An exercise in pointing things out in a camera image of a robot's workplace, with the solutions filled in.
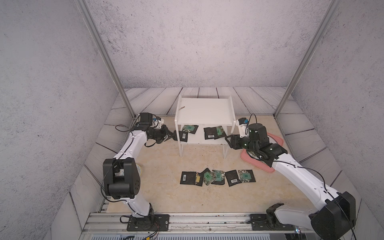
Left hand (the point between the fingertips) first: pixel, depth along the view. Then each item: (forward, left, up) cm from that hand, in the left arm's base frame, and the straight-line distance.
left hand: (176, 133), depth 87 cm
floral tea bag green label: (-18, -41, -18) cm, 48 cm away
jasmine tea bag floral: (-18, -24, -19) cm, 35 cm away
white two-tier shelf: (-5, -15, +15) cm, 22 cm away
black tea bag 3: (-18, -6, -18) cm, 27 cm away
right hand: (-7, -28, +6) cm, 30 cm away
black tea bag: (-1, -4, -1) cm, 4 cm away
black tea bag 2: (+2, -26, -2) cm, 26 cm away
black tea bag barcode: (-19, -32, -19) cm, 42 cm away
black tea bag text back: (+1, -20, -2) cm, 20 cm away
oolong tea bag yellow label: (-19, -13, -18) cm, 29 cm away
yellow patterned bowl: (-14, +22, -14) cm, 30 cm away
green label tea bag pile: (-18, -18, -19) cm, 32 cm away
